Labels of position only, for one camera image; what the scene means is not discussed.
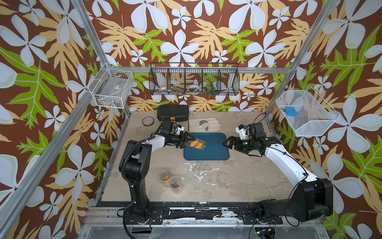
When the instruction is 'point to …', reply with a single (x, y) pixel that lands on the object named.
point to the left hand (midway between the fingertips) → (194, 139)
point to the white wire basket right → (307, 113)
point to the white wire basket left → (111, 88)
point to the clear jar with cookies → (198, 144)
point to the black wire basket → (194, 78)
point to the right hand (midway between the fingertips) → (228, 144)
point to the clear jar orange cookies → (165, 176)
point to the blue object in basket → (290, 111)
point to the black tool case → (174, 113)
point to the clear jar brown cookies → (176, 184)
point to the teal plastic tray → (214, 149)
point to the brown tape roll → (147, 121)
